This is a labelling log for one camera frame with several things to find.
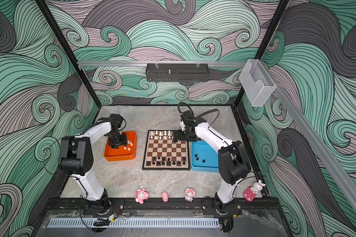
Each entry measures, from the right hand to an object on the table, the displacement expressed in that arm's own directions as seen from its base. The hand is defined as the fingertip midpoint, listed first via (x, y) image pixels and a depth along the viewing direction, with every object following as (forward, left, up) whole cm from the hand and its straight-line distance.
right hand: (181, 139), depth 89 cm
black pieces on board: (-13, +11, -6) cm, 18 cm away
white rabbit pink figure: (-28, -37, -8) cm, 47 cm away
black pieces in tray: (-9, -10, -9) cm, 16 cm away
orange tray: (-6, +33, -7) cm, 35 cm away
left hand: (-2, +37, -5) cm, 37 cm away
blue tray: (-9, -15, -8) cm, 19 cm away
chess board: (-6, +12, -7) cm, 15 cm away
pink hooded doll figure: (-29, -4, -6) cm, 30 cm away
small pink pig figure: (-30, +8, -8) cm, 32 cm away
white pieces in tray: (+1, +34, -6) cm, 35 cm away
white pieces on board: (+8, +14, -6) cm, 17 cm away
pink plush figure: (-30, +21, -6) cm, 37 cm away
